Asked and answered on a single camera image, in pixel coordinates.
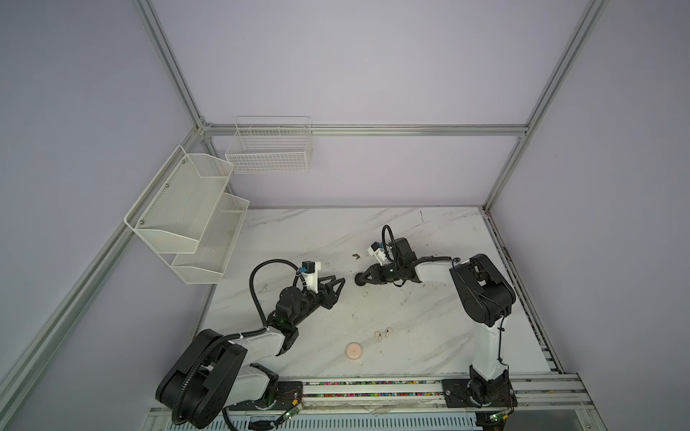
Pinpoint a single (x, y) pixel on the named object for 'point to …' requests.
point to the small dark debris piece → (356, 255)
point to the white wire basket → (262, 145)
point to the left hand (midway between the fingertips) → (340, 280)
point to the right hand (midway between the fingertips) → (361, 278)
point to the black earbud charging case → (359, 279)
